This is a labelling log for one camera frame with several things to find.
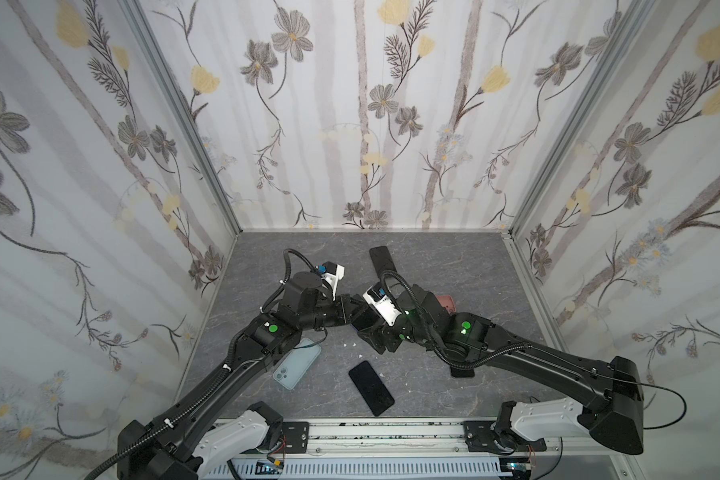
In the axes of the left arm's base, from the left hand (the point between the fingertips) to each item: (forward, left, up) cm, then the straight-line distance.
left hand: (364, 300), depth 70 cm
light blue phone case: (-5, +19, -27) cm, 33 cm away
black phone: (+32, -9, -26) cm, 43 cm away
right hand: (-3, 0, -2) cm, 4 cm away
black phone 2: (-13, -2, -25) cm, 28 cm away
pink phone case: (+15, -30, -27) cm, 43 cm away
